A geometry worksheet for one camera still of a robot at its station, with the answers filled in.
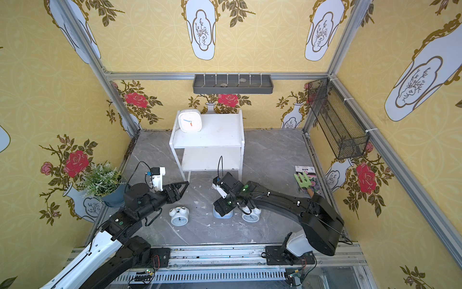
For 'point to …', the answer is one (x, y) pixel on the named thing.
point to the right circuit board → (291, 273)
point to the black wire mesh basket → (349, 139)
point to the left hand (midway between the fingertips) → (188, 184)
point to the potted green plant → (103, 180)
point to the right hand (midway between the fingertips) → (222, 207)
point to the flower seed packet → (311, 173)
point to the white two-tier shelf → (218, 146)
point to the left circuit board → (145, 276)
